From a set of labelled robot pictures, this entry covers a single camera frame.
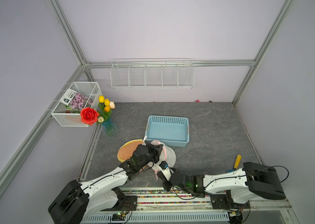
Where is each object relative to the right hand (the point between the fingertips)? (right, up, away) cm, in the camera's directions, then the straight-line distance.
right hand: (157, 175), depth 75 cm
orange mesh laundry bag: (-19, +11, +9) cm, 24 cm away
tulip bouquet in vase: (-29, +37, +2) cm, 47 cm away
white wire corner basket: (-49, +32, -1) cm, 58 cm away
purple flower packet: (-44, +41, -1) cm, 60 cm away
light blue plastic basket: (+11, +21, +29) cm, 37 cm away
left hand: (+4, +16, +3) cm, 17 cm away
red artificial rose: (-32, +32, -10) cm, 47 cm away
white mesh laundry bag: (+5, +10, +3) cm, 12 cm away
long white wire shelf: (-4, +63, +24) cm, 67 cm away
